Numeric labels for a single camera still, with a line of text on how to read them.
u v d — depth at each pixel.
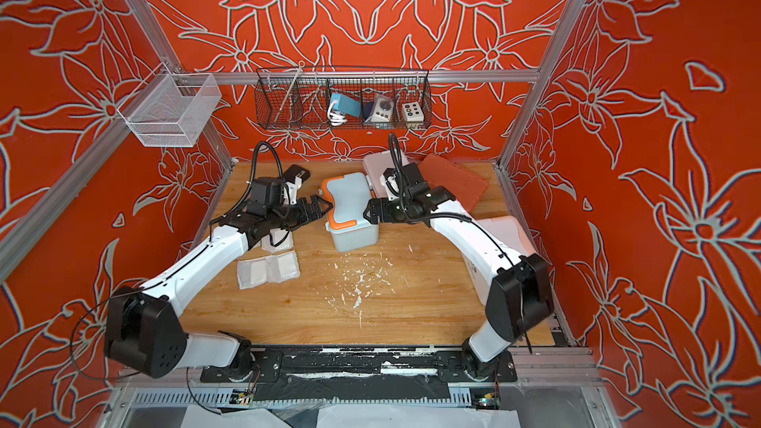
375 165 1.01
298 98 0.99
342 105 0.85
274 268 0.90
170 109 0.92
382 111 0.90
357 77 0.92
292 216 0.71
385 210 0.72
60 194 0.57
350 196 0.90
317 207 0.73
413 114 0.94
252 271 0.90
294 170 1.17
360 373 0.73
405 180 0.63
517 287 0.42
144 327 0.40
